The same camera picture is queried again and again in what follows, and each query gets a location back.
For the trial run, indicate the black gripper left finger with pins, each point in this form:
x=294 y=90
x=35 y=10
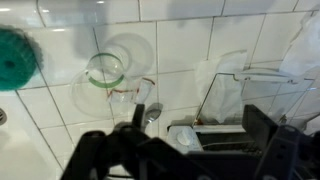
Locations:
x=138 y=116

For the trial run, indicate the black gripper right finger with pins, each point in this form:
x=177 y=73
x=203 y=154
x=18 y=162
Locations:
x=266 y=133

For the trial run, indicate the white toaster oven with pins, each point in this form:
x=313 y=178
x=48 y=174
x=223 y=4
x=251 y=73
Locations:
x=216 y=128

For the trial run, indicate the metal spoon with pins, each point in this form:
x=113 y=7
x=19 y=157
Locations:
x=152 y=113

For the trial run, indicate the clear glass jar green band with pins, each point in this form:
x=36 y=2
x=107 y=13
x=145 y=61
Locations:
x=105 y=83

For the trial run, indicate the small white tissue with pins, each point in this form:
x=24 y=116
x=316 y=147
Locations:
x=220 y=86

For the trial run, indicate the white sink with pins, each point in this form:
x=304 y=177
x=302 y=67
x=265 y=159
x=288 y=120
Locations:
x=20 y=150

